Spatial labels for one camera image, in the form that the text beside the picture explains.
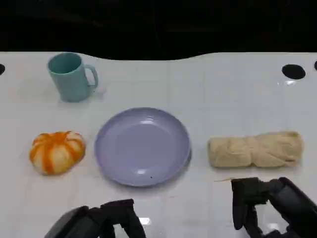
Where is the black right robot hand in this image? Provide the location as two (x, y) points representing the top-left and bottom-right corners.
(231, 177), (317, 238)

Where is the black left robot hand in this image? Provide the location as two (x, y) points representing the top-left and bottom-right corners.
(43, 198), (147, 238)

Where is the beige towel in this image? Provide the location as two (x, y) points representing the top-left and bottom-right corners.
(207, 130), (305, 169)

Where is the orange and white bread roll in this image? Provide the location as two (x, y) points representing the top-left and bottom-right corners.
(29, 130), (86, 176)

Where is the lilac plate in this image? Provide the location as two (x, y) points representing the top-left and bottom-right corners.
(94, 107), (192, 188)

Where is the pale green mug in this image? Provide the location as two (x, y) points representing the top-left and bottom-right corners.
(47, 52), (99, 103)

